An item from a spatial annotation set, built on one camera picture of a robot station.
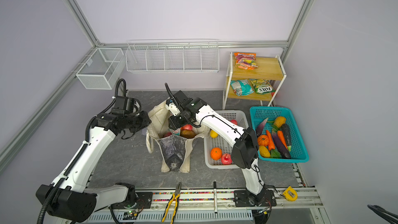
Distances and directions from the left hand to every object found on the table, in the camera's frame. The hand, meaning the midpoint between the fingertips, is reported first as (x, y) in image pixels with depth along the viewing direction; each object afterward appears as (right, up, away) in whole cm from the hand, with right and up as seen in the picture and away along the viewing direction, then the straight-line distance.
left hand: (151, 122), depth 76 cm
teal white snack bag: (+49, +20, +21) cm, 57 cm away
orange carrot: (+73, -11, +16) cm, 75 cm away
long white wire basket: (+6, +40, +22) cm, 46 cm away
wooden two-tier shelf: (+62, +29, +11) cm, 69 cm away
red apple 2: (+38, -20, +5) cm, 43 cm away
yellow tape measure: (+68, -34, -2) cm, 76 cm away
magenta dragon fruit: (+5, -8, +13) cm, 16 cm away
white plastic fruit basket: (+39, -16, +16) cm, 45 cm away
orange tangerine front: (+32, -18, +7) cm, 38 cm away
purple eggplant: (+70, -16, +11) cm, 73 cm away
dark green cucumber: (+75, -8, +16) cm, 77 cm away
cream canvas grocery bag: (+11, -14, +1) cm, 18 cm away
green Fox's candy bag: (+62, +20, +21) cm, 69 cm away
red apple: (+17, -4, +15) cm, 23 cm away
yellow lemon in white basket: (+31, -8, +13) cm, 35 cm away
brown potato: (+17, -8, +11) cm, 21 cm away
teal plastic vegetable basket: (+77, -16, +7) cm, 79 cm away
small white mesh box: (-33, +28, +12) cm, 45 cm away
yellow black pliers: (+12, -36, -1) cm, 38 cm away
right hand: (+10, -2, +4) cm, 11 cm away
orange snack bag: (+49, +34, +10) cm, 61 cm away
